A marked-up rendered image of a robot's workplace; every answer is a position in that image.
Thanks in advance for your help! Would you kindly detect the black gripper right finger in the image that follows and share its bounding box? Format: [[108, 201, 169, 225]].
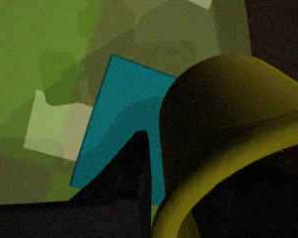
[[192, 162, 298, 238]]

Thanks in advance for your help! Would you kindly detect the yellow cup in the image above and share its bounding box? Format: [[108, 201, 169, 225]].
[[150, 55, 298, 238]]

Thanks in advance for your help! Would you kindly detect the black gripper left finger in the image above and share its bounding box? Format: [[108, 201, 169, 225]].
[[0, 130, 152, 238]]

